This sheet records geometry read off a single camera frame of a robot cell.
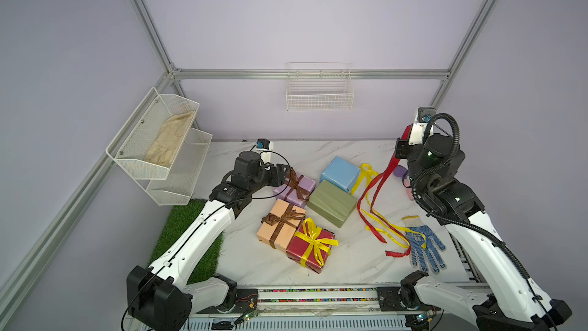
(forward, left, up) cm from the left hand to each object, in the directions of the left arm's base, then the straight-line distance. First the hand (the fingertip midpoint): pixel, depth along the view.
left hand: (280, 170), depth 77 cm
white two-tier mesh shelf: (+6, +42, +5) cm, 43 cm away
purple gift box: (+2, -2, -18) cm, 18 cm away
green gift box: (-2, -20, -20) cm, 28 cm away
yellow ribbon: (-19, -14, -18) cm, 30 cm away
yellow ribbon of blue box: (+18, -38, -25) cm, 49 cm away
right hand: (-1, -39, +18) cm, 43 cm away
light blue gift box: (+14, -25, -20) cm, 35 cm away
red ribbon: (-1, -35, -1) cm, 35 cm away
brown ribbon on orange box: (-8, -3, -19) cm, 21 cm away
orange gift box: (-15, -2, -19) cm, 24 cm away
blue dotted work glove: (-16, -53, -25) cm, 61 cm away
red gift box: (-19, -6, -18) cm, 27 cm away
